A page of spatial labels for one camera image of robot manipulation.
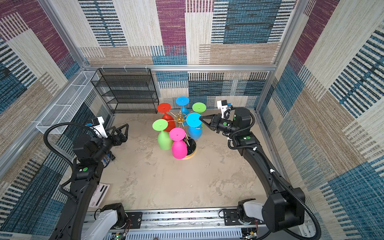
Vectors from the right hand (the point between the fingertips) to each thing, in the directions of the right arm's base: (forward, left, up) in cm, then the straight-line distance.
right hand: (199, 121), depth 69 cm
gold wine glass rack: (+6, +9, -4) cm, 12 cm away
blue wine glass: (+18, +8, -4) cm, 20 cm away
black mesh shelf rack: (+44, +49, -16) cm, 68 cm away
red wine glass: (+14, +17, -5) cm, 22 cm away
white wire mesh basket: (+4, +67, 0) cm, 67 cm away
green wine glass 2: (-1, +17, -13) cm, 22 cm away
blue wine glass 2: (-2, +2, -1) cm, 3 cm away
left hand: (+1, +36, -1) cm, 36 cm away
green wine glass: (+13, -1, -5) cm, 14 cm away
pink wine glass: (-6, +10, -13) cm, 17 cm away
